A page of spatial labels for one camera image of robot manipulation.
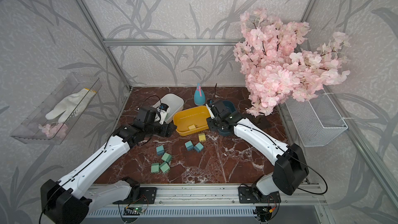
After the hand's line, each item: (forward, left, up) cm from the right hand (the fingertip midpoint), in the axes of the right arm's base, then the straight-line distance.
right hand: (211, 120), depth 83 cm
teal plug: (-8, +13, -14) cm, 21 cm away
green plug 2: (-20, +30, -14) cm, 39 cm away
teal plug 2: (-10, +7, -13) cm, 18 cm away
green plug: (-15, +25, -14) cm, 32 cm away
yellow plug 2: (+4, +12, -14) cm, 19 cm away
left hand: (-4, +21, +3) cm, 21 cm away
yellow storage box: (+12, +13, -19) cm, 26 cm away
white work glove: (-2, +62, +18) cm, 64 cm away
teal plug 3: (-11, +29, -14) cm, 34 cm away
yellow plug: (-3, +5, -14) cm, 15 cm away
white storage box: (+22, +25, -12) cm, 35 cm away
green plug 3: (-20, +25, -14) cm, 35 cm away
